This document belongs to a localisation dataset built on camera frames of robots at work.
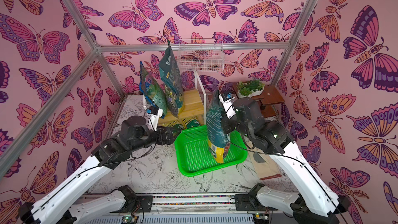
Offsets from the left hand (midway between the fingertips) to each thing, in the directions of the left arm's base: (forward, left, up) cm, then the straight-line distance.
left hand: (175, 128), depth 67 cm
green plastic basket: (+2, -5, -29) cm, 30 cm away
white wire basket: (+50, -10, +5) cm, 51 cm away
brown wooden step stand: (+33, -54, -14) cm, 64 cm away
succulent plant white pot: (+26, -37, -1) cm, 45 cm away
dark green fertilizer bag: (-4, -19, -3) cm, 19 cm away
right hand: (+3, -19, +7) cm, 20 cm away
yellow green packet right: (+18, -5, -22) cm, 29 cm away
